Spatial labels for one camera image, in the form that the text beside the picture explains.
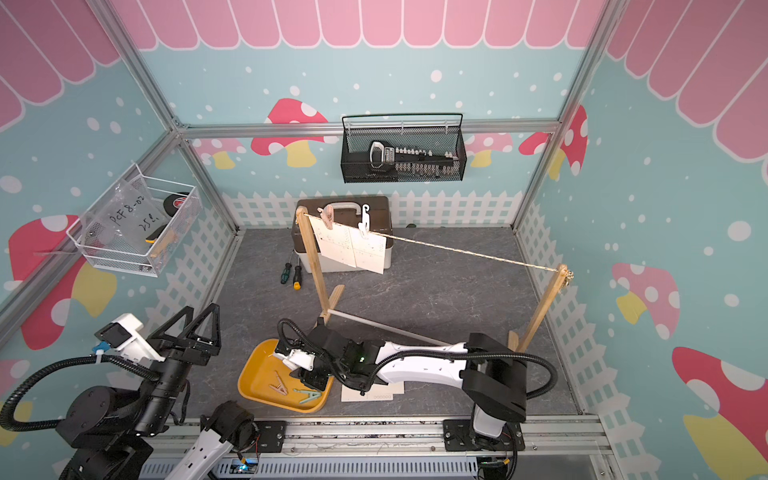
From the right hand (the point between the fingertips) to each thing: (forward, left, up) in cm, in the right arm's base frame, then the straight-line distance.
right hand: (296, 367), depth 72 cm
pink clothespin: (-1, +7, -12) cm, 14 cm away
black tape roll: (+38, +36, +21) cm, 56 cm away
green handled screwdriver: (+38, +14, -12) cm, 42 cm away
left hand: (+2, +10, +23) cm, 25 cm away
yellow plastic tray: (+1, +12, -13) cm, 18 cm away
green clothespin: (-3, -2, -12) cm, 13 cm away
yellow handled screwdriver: (+33, +9, -12) cm, 36 cm away
